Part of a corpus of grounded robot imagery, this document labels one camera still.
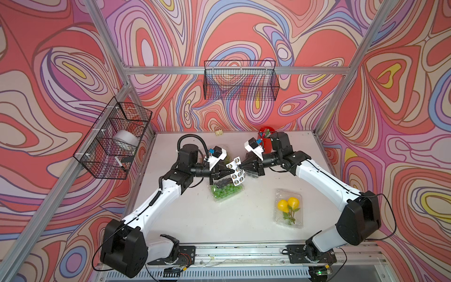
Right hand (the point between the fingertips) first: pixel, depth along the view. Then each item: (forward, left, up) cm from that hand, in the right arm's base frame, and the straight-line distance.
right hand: (240, 170), depth 73 cm
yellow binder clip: (+46, +10, -22) cm, 52 cm away
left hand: (-2, +3, +2) cm, 4 cm away
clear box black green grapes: (+2, +8, -20) cm, 21 cm away
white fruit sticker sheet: (-3, +1, 0) cm, 3 cm away
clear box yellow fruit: (-9, -23, -21) cm, 32 cm away
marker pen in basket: (+4, +51, +3) cm, 52 cm away
